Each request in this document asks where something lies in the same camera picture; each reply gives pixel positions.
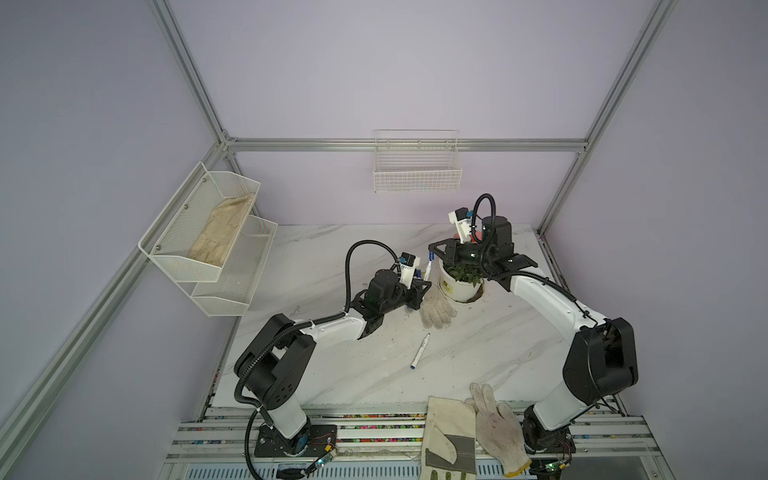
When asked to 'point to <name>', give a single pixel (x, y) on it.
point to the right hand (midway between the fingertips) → (430, 245)
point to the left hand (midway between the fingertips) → (428, 283)
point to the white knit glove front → (498, 432)
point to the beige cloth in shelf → (217, 237)
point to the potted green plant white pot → (461, 282)
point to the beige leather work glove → (449, 449)
